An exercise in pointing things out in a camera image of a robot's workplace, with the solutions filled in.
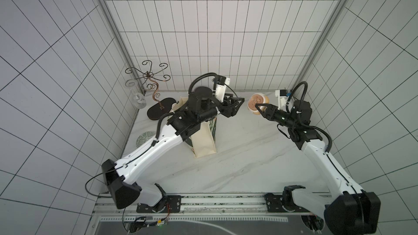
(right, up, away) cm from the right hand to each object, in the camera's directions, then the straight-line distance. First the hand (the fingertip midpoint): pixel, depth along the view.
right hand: (258, 103), depth 75 cm
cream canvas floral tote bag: (-27, -19, +4) cm, 33 cm away
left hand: (-13, +1, -11) cm, 17 cm away
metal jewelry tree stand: (-57, +16, +10) cm, 60 cm away
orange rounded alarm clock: (-1, +3, 0) cm, 3 cm away
